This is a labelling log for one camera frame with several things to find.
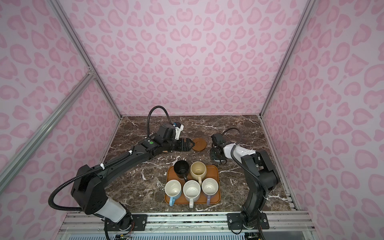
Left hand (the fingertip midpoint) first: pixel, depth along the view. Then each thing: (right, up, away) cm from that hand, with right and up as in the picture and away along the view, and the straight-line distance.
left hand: (190, 141), depth 80 cm
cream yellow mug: (+4, -18, +9) cm, 21 cm away
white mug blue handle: (-9, -26, +1) cm, 27 cm away
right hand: (+15, -10, +16) cm, 24 cm away
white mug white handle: (+1, -26, +2) cm, 26 cm away
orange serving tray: (-12, -31, -1) cm, 34 cm away
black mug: (-5, -15, +5) cm, 17 cm away
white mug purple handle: (+11, -26, +3) cm, 28 cm away
